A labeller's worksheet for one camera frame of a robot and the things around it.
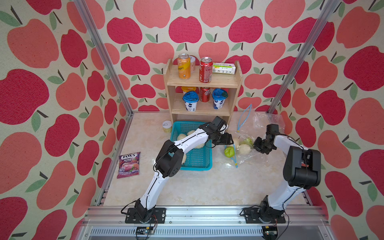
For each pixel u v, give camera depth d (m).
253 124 1.13
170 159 0.57
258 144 0.87
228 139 0.82
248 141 0.96
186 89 0.92
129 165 0.89
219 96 0.88
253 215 0.73
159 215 0.74
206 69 0.69
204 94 0.92
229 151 0.91
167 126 1.05
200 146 0.96
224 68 0.79
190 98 0.87
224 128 1.01
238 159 0.92
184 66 0.72
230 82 0.77
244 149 0.91
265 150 0.86
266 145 0.83
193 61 0.80
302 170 0.49
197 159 0.96
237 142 0.98
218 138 0.80
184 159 0.90
